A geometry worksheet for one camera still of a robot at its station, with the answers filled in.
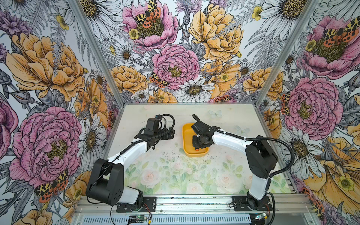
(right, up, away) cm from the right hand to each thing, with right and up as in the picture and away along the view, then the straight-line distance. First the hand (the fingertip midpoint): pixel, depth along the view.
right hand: (196, 148), depth 91 cm
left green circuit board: (-28, -30, -20) cm, 46 cm away
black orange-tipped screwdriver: (0, 0, -3) cm, 3 cm away
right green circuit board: (+31, -30, -19) cm, 47 cm away
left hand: (-18, +8, -1) cm, 20 cm away
